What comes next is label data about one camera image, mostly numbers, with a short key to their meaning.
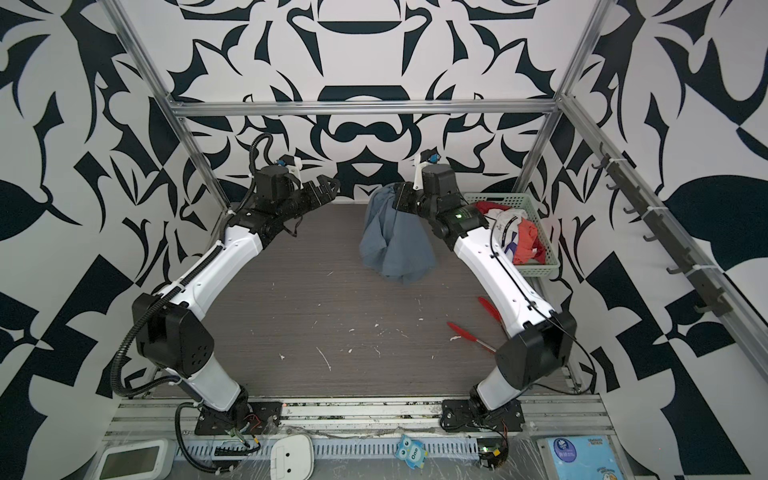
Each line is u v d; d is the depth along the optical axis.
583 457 0.65
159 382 0.47
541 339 0.41
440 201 0.56
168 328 0.44
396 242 0.79
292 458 0.66
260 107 0.92
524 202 1.15
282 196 0.63
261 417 0.73
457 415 0.74
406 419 0.76
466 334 0.89
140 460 0.84
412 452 0.69
